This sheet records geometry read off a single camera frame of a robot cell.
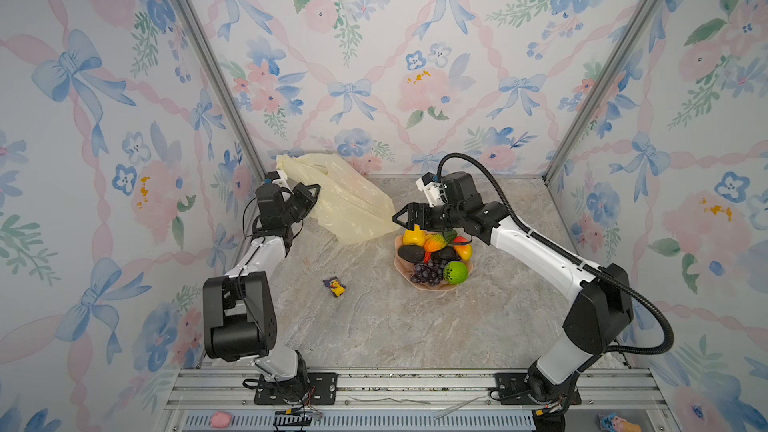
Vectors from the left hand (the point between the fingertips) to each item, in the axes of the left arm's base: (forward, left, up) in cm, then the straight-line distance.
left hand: (321, 181), depth 86 cm
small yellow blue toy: (-23, -5, -21) cm, 32 cm away
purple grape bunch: (-20, -32, -17) cm, 41 cm away
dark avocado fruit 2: (-13, -38, -18) cm, 44 cm away
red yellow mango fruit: (-13, -42, -15) cm, 47 cm away
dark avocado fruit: (-14, -27, -16) cm, 34 cm away
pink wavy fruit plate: (-17, -25, -21) cm, 37 cm away
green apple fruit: (-21, -38, -14) cm, 46 cm away
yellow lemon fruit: (-9, -28, -15) cm, 33 cm away
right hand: (-12, -23, -1) cm, 26 cm away
